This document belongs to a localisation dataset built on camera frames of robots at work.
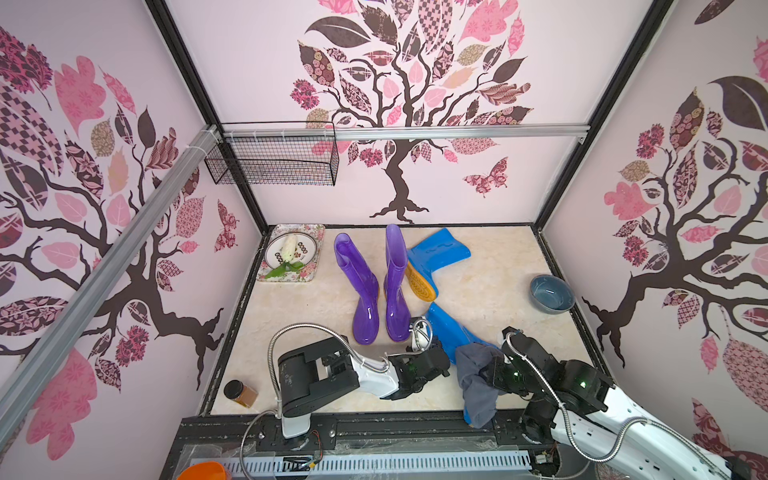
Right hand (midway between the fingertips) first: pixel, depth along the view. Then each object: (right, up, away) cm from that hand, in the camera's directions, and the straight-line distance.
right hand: (478, 373), depth 73 cm
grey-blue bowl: (+32, +16, +26) cm, 44 cm away
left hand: (-7, +3, +13) cm, 15 cm away
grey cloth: (-1, -4, -4) cm, 5 cm away
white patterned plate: (-54, +32, +39) cm, 74 cm away
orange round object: (-66, -22, -4) cm, 69 cm away
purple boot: (-30, +21, +21) cm, 43 cm away
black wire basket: (-60, +62, +22) cm, 89 cm away
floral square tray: (-53, +22, +34) cm, 67 cm away
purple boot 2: (-20, +10, +15) cm, 27 cm away
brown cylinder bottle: (-63, -6, +3) cm, 63 cm away
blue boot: (-4, +6, +14) cm, 16 cm away
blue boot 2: (-6, +30, +35) cm, 46 cm away
